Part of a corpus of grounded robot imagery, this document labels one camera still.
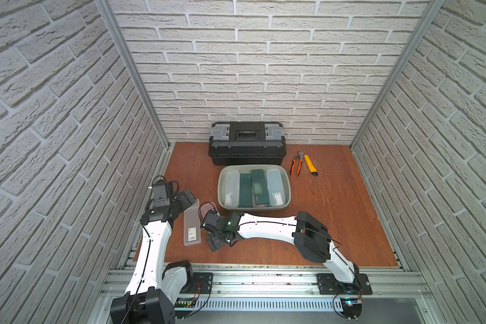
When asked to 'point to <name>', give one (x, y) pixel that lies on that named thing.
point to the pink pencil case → (206, 206)
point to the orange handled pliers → (300, 156)
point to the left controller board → (185, 302)
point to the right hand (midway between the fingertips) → (221, 238)
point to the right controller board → (352, 307)
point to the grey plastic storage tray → (285, 179)
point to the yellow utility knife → (312, 169)
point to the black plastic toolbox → (247, 144)
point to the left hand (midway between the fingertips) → (185, 195)
